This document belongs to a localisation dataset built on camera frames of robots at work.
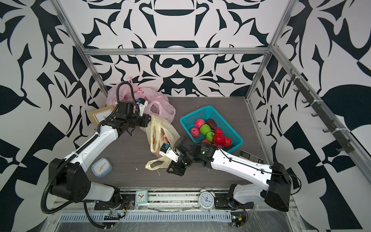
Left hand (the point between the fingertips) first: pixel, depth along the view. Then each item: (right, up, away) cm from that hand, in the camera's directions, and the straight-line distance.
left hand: (149, 115), depth 84 cm
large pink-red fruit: (+30, -5, +15) cm, 34 cm away
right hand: (+12, -24, -15) cm, 31 cm away
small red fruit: (+46, -17, +5) cm, 49 cm away
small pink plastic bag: (+5, +6, 0) cm, 8 cm away
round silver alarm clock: (+31, -41, -13) cm, 53 cm away
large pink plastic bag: (-25, +16, +27) cm, 41 cm away
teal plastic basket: (+22, -5, +15) cm, 27 cm away
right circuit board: (+46, -50, -13) cm, 69 cm away
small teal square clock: (-2, -42, -10) cm, 43 cm away
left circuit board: (-13, -47, -16) cm, 51 cm away
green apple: (+33, -9, +10) cm, 36 cm away
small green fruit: (+36, -14, +9) cm, 39 cm away
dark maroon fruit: (+39, -5, +15) cm, 42 cm away
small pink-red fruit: (+27, -11, +10) cm, 30 cm away
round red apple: (+42, -10, +11) cm, 44 cm away
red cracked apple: (+33, -17, +8) cm, 38 cm away
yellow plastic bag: (+7, -9, -7) cm, 13 cm away
